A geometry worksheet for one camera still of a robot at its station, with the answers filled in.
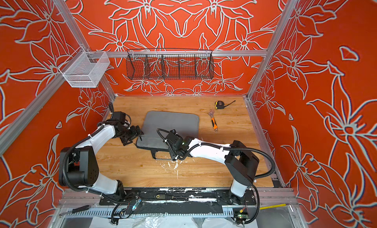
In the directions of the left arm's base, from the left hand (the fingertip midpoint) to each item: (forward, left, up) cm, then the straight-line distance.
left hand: (138, 135), depth 90 cm
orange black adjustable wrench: (+14, -49, -5) cm, 51 cm away
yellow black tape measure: (+32, -54, -3) cm, 63 cm away
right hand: (-8, -23, 0) cm, 24 cm away
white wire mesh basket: (+30, +37, +26) cm, 55 cm away
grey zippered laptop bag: (+15, -30, -7) cm, 34 cm away
